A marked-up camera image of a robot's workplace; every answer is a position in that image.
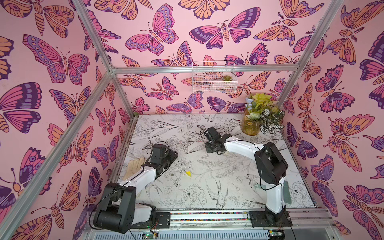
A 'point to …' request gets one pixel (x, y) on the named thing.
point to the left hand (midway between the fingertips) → (177, 152)
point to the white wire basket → (214, 82)
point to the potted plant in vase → (261, 113)
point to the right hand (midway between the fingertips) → (210, 145)
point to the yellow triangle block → (189, 173)
